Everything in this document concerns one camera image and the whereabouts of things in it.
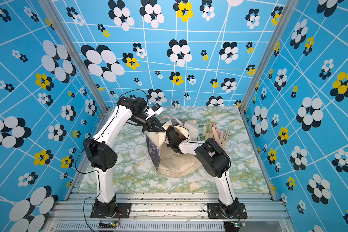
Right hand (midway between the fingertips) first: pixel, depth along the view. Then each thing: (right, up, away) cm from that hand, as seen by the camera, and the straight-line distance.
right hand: (174, 133), depth 100 cm
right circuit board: (+30, -43, -30) cm, 60 cm away
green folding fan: (+22, 0, +4) cm, 22 cm away
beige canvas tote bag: (-3, -17, -12) cm, 21 cm away
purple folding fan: (+33, +1, +2) cm, 33 cm away
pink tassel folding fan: (+37, -3, +1) cm, 37 cm away
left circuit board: (-33, -44, -28) cm, 62 cm away
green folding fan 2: (+24, -1, +2) cm, 24 cm away
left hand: (-4, +4, -28) cm, 29 cm away
